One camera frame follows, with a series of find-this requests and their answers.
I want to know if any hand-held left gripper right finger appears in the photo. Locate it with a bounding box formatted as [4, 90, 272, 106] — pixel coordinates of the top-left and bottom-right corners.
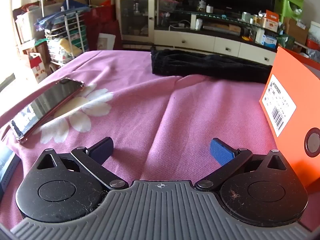
[195, 137, 288, 192]

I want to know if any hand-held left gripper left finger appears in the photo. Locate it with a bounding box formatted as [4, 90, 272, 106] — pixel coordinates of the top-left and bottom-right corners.
[36, 137, 129, 190]

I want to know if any orange cardboard box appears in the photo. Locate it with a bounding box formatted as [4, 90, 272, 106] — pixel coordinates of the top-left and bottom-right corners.
[259, 46, 320, 188]

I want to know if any pink flowered blanket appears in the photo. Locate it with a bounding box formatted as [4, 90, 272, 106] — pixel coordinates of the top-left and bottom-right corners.
[0, 49, 308, 233]

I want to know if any smartphone in clear case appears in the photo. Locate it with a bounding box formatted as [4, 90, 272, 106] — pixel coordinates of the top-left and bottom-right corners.
[9, 78, 85, 144]

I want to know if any black cloth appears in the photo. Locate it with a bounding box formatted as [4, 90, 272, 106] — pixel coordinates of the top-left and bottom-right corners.
[151, 49, 273, 83]

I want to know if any blue grey tablet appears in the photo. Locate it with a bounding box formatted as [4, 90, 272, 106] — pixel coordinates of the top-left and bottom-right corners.
[0, 144, 22, 198]

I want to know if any red white carton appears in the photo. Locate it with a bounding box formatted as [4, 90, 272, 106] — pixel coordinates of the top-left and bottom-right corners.
[29, 52, 52, 83]

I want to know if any white television stand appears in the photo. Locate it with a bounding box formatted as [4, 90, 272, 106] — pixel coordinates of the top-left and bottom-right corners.
[154, 10, 278, 63]

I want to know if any metal shopping trolley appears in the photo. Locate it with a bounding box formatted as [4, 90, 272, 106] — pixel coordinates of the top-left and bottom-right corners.
[41, 0, 88, 65]

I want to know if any blue white box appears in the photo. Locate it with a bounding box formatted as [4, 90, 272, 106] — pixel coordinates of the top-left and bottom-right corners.
[264, 35, 278, 49]

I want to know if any green packet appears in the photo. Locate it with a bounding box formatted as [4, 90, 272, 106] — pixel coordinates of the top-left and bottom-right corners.
[276, 34, 295, 50]

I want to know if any red bag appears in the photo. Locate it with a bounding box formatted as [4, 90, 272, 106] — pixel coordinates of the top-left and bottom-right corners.
[84, 5, 123, 52]

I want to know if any white glass door cabinet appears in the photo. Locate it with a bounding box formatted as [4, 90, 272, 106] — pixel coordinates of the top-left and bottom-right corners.
[115, 0, 155, 44]

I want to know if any small orange white carton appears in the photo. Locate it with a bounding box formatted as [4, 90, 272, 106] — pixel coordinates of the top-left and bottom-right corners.
[262, 10, 280, 32]

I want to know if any brown cardboard box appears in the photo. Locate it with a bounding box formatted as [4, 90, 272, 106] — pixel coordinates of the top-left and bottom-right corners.
[285, 17, 309, 46]

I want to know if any clear storage bin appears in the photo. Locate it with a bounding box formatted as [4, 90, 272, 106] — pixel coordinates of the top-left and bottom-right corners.
[16, 6, 45, 43]

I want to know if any green plastic rack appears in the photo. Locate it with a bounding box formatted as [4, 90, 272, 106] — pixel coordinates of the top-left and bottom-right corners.
[276, 0, 306, 23]

